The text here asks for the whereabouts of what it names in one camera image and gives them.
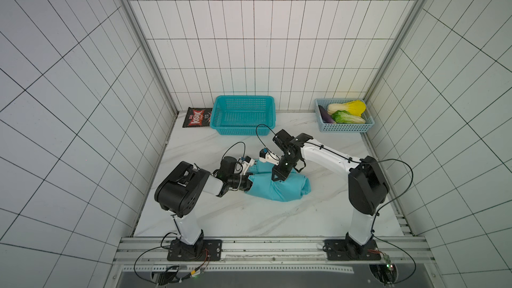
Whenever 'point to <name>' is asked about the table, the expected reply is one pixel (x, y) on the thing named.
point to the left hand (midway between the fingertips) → (260, 185)
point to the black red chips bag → (197, 116)
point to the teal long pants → (289, 188)
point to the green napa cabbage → (343, 116)
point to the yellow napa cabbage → (356, 107)
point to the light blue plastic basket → (342, 128)
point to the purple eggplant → (326, 117)
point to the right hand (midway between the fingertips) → (269, 177)
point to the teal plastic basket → (243, 114)
